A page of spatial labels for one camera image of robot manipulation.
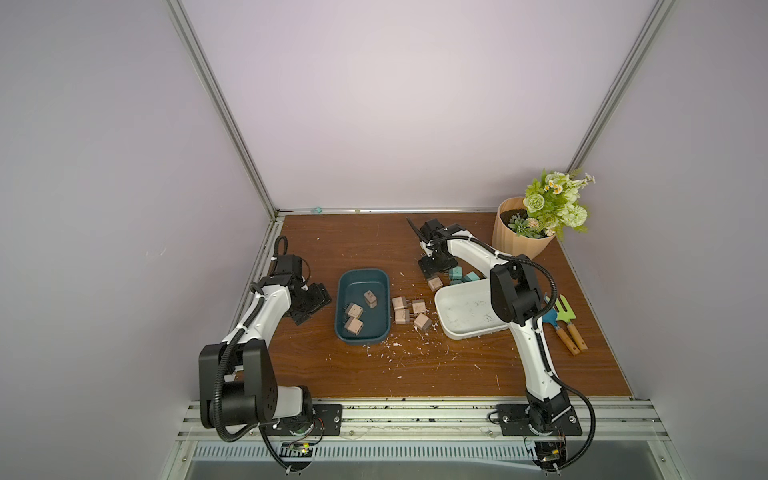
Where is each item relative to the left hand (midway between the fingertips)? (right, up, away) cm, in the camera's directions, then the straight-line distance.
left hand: (325, 301), depth 88 cm
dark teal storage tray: (+7, +2, +10) cm, 12 cm away
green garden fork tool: (+75, -5, +4) cm, 75 cm away
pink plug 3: (+14, 0, +2) cm, 14 cm away
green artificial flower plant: (+67, +29, -3) cm, 73 cm away
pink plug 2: (+8, -3, +2) cm, 9 cm away
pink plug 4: (+35, +4, +9) cm, 36 cm away
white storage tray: (+44, -4, +4) cm, 44 cm away
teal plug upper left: (+42, +7, +11) cm, 44 cm away
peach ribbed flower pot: (+58, +18, +7) cm, 61 cm away
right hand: (+35, +9, +14) cm, 39 cm away
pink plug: (+8, -7, 0) cm, 11 cm away
